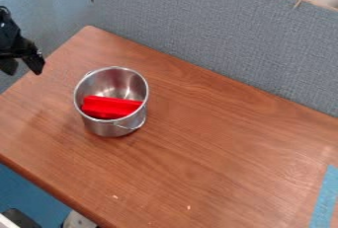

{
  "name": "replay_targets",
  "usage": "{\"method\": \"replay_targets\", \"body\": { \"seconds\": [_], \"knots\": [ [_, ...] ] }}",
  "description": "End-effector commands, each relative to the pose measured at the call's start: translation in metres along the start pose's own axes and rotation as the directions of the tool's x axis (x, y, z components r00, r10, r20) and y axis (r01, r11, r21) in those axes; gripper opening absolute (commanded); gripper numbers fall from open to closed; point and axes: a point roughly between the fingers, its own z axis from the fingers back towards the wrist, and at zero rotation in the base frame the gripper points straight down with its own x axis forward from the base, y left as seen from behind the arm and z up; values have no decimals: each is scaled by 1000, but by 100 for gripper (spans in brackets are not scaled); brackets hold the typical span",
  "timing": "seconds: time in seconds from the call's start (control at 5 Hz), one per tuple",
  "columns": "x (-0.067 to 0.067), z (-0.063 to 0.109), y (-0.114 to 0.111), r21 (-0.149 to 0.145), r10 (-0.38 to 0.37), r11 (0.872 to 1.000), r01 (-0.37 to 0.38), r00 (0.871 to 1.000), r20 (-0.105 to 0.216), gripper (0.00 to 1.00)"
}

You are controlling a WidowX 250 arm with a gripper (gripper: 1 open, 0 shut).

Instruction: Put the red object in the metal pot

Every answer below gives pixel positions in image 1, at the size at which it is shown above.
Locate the white round object below table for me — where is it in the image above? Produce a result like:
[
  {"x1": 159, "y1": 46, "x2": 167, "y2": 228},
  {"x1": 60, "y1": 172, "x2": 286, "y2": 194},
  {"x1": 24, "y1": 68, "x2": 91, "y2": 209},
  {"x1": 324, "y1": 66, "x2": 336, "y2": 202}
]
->
[{"x1": 60, "y1": 210, "x2": 97, "y2": 228}]

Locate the small metal pot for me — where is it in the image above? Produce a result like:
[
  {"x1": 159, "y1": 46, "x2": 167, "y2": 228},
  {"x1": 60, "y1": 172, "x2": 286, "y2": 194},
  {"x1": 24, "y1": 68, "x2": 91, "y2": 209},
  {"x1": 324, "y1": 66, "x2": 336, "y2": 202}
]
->
[{"x1": 73, "y1": 66, "x2": 149, "y2": 137}]

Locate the black blue robot arm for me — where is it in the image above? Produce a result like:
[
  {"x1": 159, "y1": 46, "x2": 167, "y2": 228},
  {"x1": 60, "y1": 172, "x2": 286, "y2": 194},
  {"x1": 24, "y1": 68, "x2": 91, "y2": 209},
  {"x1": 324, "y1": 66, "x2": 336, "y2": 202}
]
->
[{"x1": 0, "y1": 6, "x2": 45, "y2": 76}]

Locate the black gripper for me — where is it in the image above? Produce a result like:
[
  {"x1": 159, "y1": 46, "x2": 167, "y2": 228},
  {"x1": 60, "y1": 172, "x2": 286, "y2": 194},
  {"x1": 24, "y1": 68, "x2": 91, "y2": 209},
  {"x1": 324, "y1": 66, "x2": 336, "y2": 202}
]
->
[{"x1": 0, "y1": 35, "x2": 45, "y2": 76}]

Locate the red block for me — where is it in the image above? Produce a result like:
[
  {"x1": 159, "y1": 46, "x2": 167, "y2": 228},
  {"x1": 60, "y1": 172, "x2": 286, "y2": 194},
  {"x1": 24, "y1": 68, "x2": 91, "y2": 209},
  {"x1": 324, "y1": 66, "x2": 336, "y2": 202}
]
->
[{"x1": 80, "y1": 96, "x2": 143, "y2": 119}]

